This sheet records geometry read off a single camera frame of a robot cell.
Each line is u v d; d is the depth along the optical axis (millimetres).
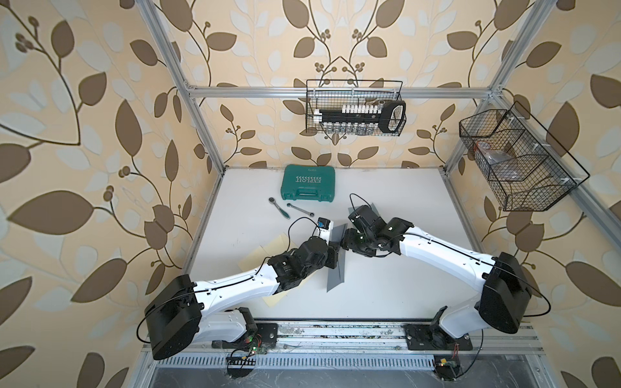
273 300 826
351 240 725
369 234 619
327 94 912
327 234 703
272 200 1083
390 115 839
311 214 1048
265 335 737
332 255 692
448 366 704
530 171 723
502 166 706
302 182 1096
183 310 408
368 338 753
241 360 734
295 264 604
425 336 730
